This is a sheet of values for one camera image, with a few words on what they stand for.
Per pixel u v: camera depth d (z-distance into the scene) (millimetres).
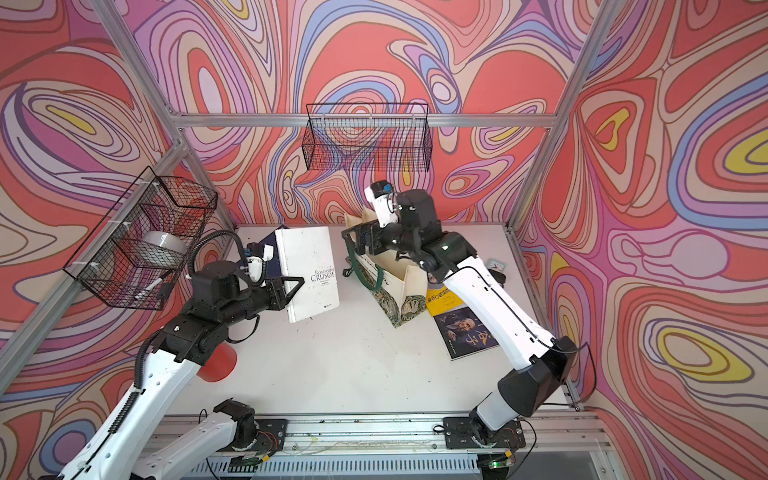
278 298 589
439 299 979
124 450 387
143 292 709
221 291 498
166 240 732
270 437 720
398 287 772
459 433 731
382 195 578
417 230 505
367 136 986
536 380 385
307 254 703
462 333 889
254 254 594
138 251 703
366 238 592
